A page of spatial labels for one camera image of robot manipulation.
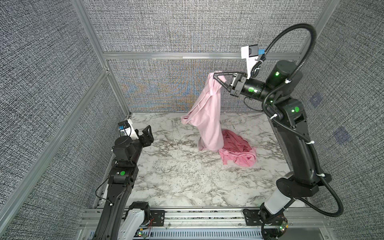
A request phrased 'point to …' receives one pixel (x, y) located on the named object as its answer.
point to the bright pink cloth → (246, 159)
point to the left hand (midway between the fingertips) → (145, 127)
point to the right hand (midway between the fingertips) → (215, 73)
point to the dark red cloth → (232, 142)
